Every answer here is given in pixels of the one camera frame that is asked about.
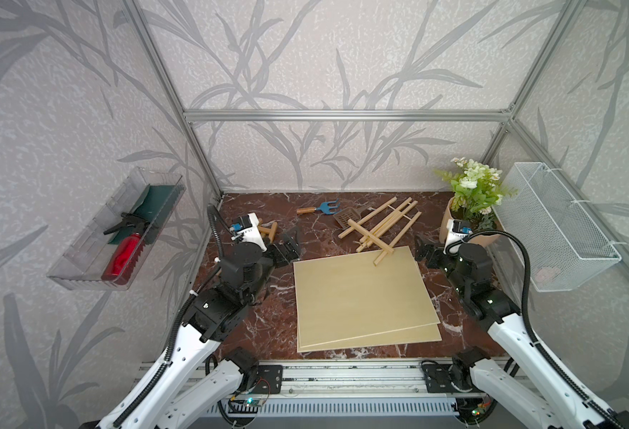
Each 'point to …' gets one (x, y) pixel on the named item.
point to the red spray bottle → (127, 252)
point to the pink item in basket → (546, 274)
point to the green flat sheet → (155, 206)
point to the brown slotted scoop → (344, 215)
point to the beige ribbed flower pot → (447, 216)
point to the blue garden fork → (324, 207)
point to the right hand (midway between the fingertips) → (429, 236)
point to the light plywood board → (349, 296)
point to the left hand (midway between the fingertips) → (288, 235)
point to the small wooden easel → (269, 228)
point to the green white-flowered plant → (475, 192)
